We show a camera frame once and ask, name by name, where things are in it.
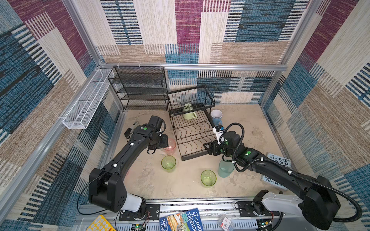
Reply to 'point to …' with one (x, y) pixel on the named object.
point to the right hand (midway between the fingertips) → (210, 145)
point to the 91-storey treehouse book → (188, 220)
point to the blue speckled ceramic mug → (217, 115)
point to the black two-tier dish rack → (193, 126)
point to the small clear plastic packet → (225, 224)
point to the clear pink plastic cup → (170, 149)
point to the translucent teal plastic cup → (225, 168)
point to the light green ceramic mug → (188, 107)
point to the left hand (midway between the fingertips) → (164, 144)
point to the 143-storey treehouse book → (283, 160)
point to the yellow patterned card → (100, 224)
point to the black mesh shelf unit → (140, 88)
